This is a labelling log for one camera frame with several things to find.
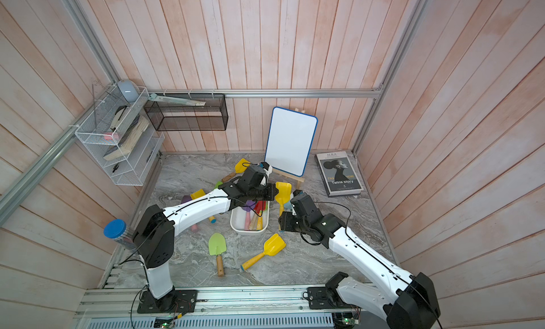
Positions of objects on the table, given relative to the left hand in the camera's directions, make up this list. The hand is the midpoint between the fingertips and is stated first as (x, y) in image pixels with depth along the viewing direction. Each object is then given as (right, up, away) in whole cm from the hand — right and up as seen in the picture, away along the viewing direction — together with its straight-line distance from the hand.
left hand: (278, 194), depth 85 cm
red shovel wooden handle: (-7, -7, +11) cm, 15 cm away
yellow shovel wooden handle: (-19, +11, +29) cm, 36 cm away
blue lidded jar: (-54, -12, -15) cm, 57 cm away
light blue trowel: (+4, -5, -2) cm, 7 cm away
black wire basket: (-54, +37, +20) cm, 68 cm away
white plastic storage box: (-18, -13, +9) cm, 24 cm away
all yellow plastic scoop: (-2, -22, +1) cm, 22 cm away
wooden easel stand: (+10, +5, +14) cm, 18 cm away
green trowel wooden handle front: (-25, -22, +2) cm, 33 cm away
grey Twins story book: (+32, +8, +22) cm, 40 cm away
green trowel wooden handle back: (-30, +3, +22) cm, 37 cm away
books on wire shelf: (-57, +28, +1) cm, 64 cm away
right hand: (+2, -9, -5) cm, 10 cm away
